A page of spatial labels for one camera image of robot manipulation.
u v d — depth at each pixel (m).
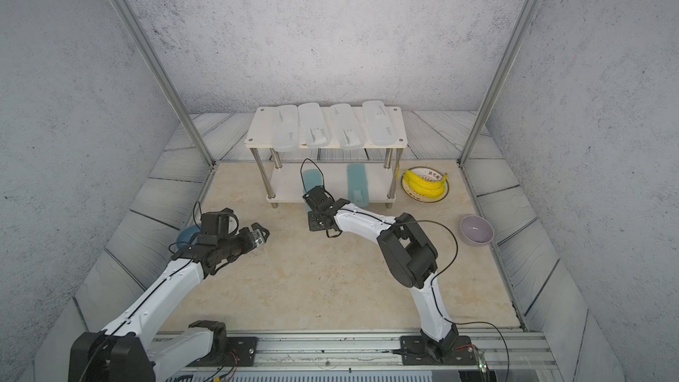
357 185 1.05
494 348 0.74
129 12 0.78
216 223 0.65
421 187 1.05
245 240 0.75
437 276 0.54
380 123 0.85
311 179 1.05
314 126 0.83
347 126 0.83
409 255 0.52
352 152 1.23
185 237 0.94
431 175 1.15
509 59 0.87
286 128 0.83
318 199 0.75
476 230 1.00
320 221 0.70
